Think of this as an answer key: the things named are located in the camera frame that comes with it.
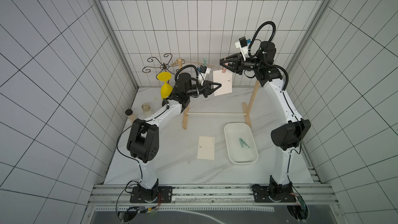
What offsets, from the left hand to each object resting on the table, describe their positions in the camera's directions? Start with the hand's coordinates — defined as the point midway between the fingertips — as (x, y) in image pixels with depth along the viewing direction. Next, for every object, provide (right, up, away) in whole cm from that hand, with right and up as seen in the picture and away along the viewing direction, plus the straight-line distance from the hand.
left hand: (219, 87), depth 77 cm
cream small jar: (-44, -12, +17) cm, 48 cm away
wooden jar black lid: (-52, -17, +17) cm, 57 cm away
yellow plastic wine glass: (-29, 0, +7) cm, 30 cm away
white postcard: (-7, -35, +11) cm, 37 cm away
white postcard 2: (+3, +3, -2) cm, 5 cm away
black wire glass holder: (-31, +13, +11) cm, 35 cm away
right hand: (+1, +12, -7) cm, 14 cm away
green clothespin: (+15, -32, +13) cm, 38 cm away
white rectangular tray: (+12, -38, +8) cm, 40 cm away
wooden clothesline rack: (+23, -16, +25) cm, 38 cm away
